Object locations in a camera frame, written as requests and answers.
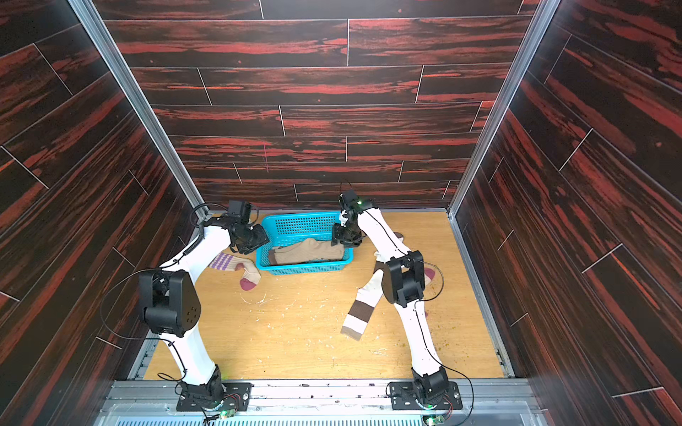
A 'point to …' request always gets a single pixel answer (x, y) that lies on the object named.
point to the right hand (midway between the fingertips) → (344, 241)
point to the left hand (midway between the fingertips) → (267, 240)
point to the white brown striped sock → (367, 298)
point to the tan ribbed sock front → (307, 250)
